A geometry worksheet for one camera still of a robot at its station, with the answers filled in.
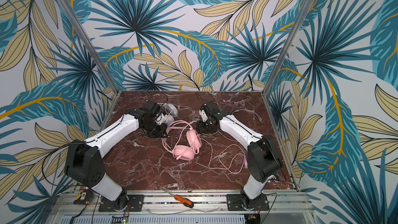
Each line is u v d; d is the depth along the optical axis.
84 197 0.72
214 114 0.64
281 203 0.76
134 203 0.73
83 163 0.43
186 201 0.72
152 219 0.70
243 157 0.88
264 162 0.46
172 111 0.93
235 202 0.73
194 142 0.70
